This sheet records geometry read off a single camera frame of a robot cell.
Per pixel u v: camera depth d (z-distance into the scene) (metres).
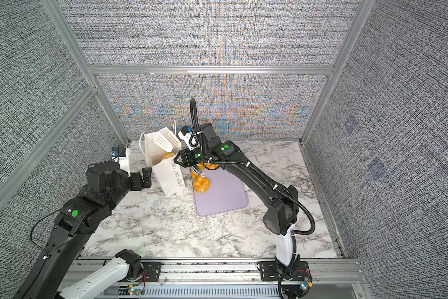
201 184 0.95
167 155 0.98
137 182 0.57
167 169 0.84
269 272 0.73
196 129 0.57
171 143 0.70
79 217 0.41
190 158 0.66
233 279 0.72
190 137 0.66
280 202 0.46
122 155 0.55
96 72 0.88
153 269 0.73
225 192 0.95
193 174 1.00
